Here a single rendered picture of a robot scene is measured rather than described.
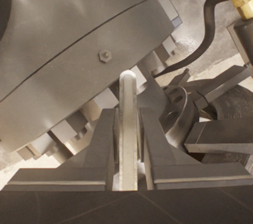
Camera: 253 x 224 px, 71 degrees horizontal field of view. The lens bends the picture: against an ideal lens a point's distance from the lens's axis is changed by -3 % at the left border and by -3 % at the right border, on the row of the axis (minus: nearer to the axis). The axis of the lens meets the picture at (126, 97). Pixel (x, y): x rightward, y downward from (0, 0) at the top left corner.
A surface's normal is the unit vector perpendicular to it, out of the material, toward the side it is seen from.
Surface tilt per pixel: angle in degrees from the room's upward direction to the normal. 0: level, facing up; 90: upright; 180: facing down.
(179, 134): 44
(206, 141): 90
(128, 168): 4
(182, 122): 51
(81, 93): 16
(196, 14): 0
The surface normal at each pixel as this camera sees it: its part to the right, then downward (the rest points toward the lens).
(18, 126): -0.21, 0.41
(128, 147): 0.00, 0.28
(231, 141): -0.58, -0.78
